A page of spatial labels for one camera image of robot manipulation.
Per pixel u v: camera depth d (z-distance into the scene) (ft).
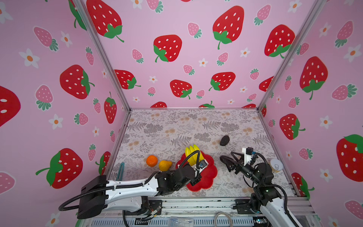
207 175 2.75
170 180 1.87
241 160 2.25
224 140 3.22
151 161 2.82
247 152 2.21
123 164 2.95
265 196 1.93
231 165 2.25
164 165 2.72
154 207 2.39
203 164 2.02
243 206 2.40
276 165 2.75
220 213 2.34
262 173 2.00
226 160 2.33
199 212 2.40
